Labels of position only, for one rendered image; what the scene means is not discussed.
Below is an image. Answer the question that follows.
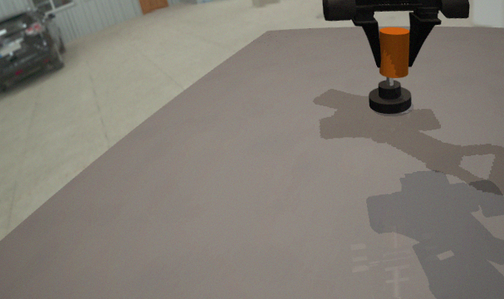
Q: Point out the black round pedestal with silver shaft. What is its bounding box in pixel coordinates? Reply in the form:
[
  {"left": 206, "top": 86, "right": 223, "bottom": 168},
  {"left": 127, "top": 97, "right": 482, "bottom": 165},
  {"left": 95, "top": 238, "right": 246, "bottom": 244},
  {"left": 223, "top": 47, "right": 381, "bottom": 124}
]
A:
[{"left": 369, "top": 77, "right": 412, "bottom": 114}]

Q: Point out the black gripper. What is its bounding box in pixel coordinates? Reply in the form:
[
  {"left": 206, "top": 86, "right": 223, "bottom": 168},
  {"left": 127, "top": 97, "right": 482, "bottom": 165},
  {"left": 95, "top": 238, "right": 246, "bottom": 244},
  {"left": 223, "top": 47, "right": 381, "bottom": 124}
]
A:
[{"left": 323, "top": 0, "right": 470, "bottom": 68}]

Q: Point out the orange knob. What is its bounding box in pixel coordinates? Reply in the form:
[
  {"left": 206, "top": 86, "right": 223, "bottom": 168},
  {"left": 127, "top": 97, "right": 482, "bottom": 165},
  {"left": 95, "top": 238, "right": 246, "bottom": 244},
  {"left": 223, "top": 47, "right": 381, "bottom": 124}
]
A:
[{"left": 379, "top": 27, "right": 410, "bottom": 78}]

